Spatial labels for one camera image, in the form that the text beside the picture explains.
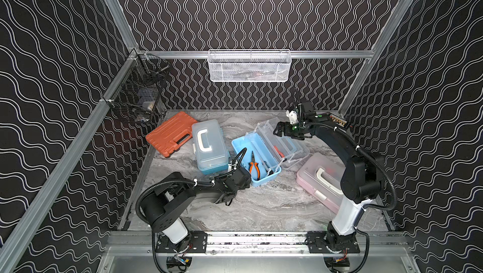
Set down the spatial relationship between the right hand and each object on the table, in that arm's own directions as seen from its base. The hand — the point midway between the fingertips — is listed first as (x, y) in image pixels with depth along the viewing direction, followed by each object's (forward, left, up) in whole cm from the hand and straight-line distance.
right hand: (281, 132), depth 92 cm
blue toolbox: (-7, +34, -2) cm, 35 cm away
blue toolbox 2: (-6, +6, -9) cm, 12 cm away
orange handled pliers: (-10, +12, -13) cm, 21 cm away
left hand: (-16, +20, -13) cm, 29 cm away
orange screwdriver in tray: (-9, +1, -3) cm, 10 cm away
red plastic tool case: (+3, +59, -8) cm, 60 cm away
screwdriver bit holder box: (+20, -38, -12) cm, 45 cm away
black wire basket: (+14, +73, +10) cm, 75 cm away
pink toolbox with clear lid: (-21, -15, -3) cm, 26 cm away
